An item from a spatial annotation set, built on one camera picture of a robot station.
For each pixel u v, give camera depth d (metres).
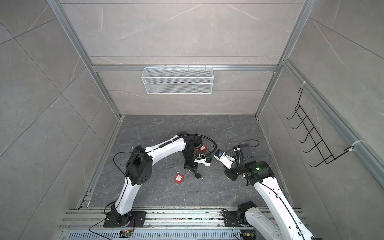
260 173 0.48
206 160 0.75
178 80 1.01
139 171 0.53
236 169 0.64
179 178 0.86
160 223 0.73
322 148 0.59
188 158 0.75
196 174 0.84
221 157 0.64
